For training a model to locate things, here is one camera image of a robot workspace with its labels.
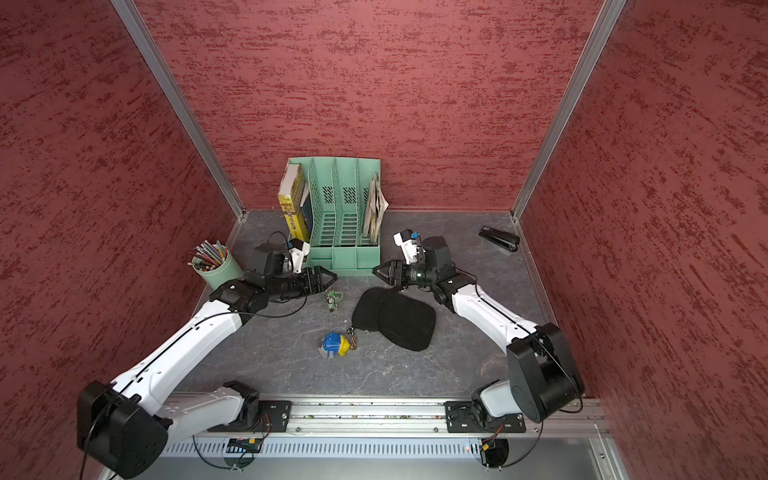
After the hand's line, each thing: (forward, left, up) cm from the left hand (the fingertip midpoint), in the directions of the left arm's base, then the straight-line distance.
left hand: (328, 285), depth 78 cm
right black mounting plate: (-27, -36, -18) cm, 48 cm away
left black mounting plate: (-28, +12, -18) cm, 36 cm away
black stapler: (+30, -58, -16) cm, 68 cm away
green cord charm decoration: (+1, 0, -8) cm, 8 cm away
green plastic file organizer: (+46, +4, -9) cm, 47 cm away
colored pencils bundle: (+13, +40, -5) cm, 42 cm away
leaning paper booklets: (+29, -12, +2) cm, 31 cm away
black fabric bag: (-2, -20, -16) cm, 26 cm away
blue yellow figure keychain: (-11, -1, -13) cm, 17 cm away
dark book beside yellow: (+33, +13, -4) cm, 35 cm away
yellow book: (+28, +15, +7) cm, 32 cm away
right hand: (+3, -13, 0) cm, 13 cm away
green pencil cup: (+7, +35, -7) cm, 36 cm away
